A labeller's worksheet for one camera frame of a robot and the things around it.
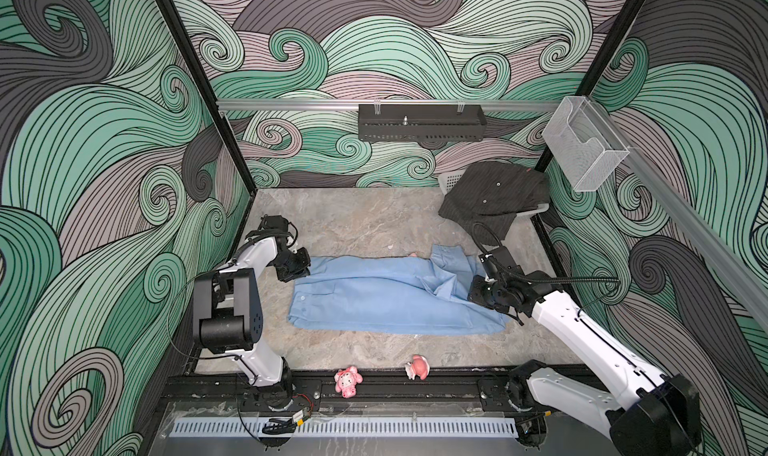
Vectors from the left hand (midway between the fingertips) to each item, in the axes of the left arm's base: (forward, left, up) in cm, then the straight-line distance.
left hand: (308, 268), depth 91 cm
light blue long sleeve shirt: (-6, -27, -2) cm, 28 cm away
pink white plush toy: (-27, -33, -3) cm, 42 cm away
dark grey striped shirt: (+31, -62, +1) cm, 70 cm away
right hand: (-10, -48, +6) cm, 49 cm away
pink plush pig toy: (-31, -14, -2) cm, 34 cm away
